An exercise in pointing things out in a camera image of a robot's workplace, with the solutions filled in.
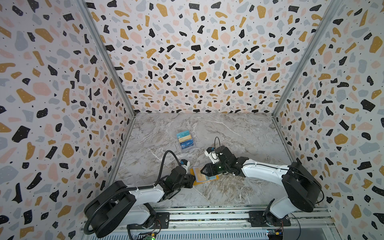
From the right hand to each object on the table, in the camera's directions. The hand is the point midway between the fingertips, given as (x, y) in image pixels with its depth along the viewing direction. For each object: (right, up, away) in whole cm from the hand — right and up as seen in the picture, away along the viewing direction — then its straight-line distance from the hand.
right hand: (203, 168), depth 82 cm
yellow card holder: (-5, -9, +2) cm, 10 cm away
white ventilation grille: (-7, -29, -12) cm, 32 cm away
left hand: (-3, -5, +3) cm, 7 cm away
